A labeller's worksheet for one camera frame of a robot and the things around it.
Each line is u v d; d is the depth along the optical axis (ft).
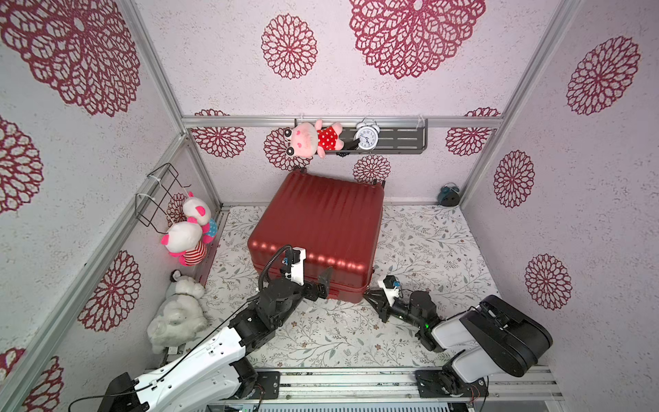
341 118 3.05
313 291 2.09
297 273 2.05
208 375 1.55
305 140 2.71
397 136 3.08
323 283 2.08
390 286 2.39
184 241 2.75
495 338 1.49
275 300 1.71
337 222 2.67
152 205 2.48
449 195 3.92
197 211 3.02
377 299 2.52
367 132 2.95
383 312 2.47
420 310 2.21
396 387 2.45
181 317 2.45
